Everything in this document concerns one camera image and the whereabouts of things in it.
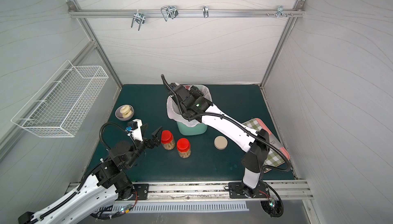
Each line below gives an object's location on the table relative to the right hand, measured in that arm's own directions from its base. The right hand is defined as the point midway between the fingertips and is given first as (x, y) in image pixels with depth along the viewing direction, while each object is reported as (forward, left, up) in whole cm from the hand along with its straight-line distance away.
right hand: (194, 92), depth 74 cm
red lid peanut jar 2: (-21, +5, -19) cm, 29 cm away
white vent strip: (-44, +5, -31) cm, 55 cm away
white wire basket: (-13, +60, +1) cm, 62 cm away
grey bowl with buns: (+3, +47, -24) cm, 53 cm away
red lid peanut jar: (-17, +13, -19) cm, 29 cm away
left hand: (-16, +18, -8) cm, 25 cm away
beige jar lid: (-12, -15, -31) cm, 36 cm away
